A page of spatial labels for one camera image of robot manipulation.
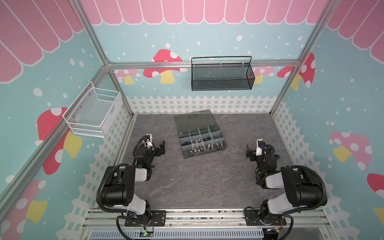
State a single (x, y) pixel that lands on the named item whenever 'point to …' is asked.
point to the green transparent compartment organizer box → (199, 133)
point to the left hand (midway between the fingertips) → (157, 143)
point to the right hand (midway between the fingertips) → (255, 143)
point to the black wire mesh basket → (221, 77)
